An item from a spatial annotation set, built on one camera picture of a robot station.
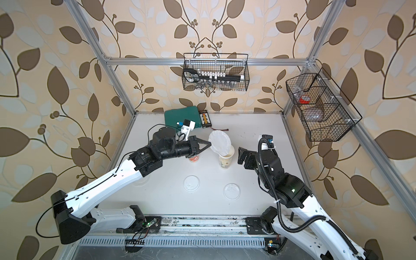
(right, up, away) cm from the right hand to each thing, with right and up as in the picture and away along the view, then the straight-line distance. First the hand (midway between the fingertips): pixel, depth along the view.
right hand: (248, 150), depth 68 cm
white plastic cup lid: (-5, -24, +15) cm, 29 cm away
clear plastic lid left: (-27, -20, +18) cm, 38 cm away
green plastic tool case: (-44, +18, +48) cm, 67 cm away
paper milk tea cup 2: (-26, -8, +24) cm, 36 cm away
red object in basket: (+31, +24, +12) cm, 41 cm away
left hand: (-17, +4, -6) cm, 18 cm away
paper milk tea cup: (-9, -8, +16) cm, 20 cm away
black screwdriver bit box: (-21, +17, +47) cm, 55 cm away
